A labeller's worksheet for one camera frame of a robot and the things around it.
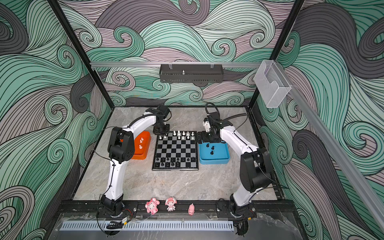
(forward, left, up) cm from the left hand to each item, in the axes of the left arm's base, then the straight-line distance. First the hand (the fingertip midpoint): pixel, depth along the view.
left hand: (166, 133), depth 98 cm
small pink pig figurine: (-44, -17, -2) cm, 47 cm away
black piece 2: (-9, -31, -3) cm, 32 cm away
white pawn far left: (-2, +4, -2) cm, 5 cm away
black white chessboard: (-12, -8, -3) cm, 14 cm away
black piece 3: (-6, -28, -4) cm, 29 cm away
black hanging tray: (+29, -16, +28) cm, 43 cm away
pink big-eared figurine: (-43, +3, -1) cm, 43 cm away
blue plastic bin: (-12, -32, -4) cm, 34 cm away
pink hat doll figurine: (-40, -7, -1) cm, 41 cm away
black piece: (-12, -30, -3) cm, 32 cm away
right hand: (-8, -25, +6) cm, 27 cm away
